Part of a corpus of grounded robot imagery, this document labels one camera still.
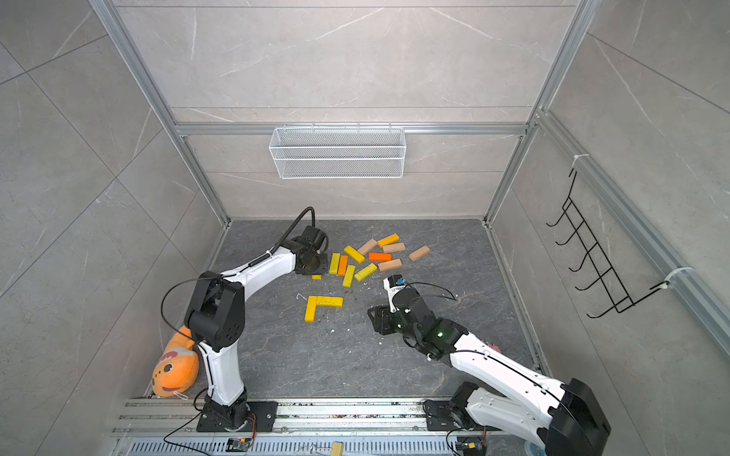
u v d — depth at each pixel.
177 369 0.73
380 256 1.08
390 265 1.04
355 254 1.07
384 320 0.67
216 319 0.51
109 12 0.67
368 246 1.11
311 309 0.93
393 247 1.11
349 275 1.01
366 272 1.03
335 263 1.04
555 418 0.40
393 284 0.69
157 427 0.72
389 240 1.13
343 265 1.04
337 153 1.00
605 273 0.63
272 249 1.10
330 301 0.95
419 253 1.08
